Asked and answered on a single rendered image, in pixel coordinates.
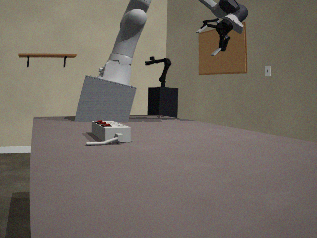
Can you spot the white power strip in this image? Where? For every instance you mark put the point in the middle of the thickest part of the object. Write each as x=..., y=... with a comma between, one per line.
x=110, y=132

